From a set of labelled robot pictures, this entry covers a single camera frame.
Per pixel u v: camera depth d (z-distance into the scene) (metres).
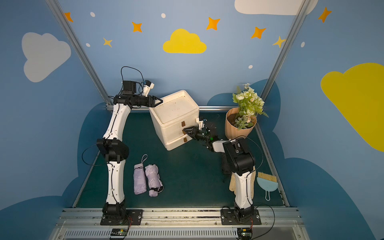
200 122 0.93
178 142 0.98
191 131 0.88
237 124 0.95
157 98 0.86
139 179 0.84
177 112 0.91
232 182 0.86
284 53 0.86
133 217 0.75
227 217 0.74
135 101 0.78
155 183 0.82
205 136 0.86
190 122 0.92
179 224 0.74
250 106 0.85
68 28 0.75
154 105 0.84
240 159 0.57
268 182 0.88
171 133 0.89
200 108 0.92
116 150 0.61
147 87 0.83
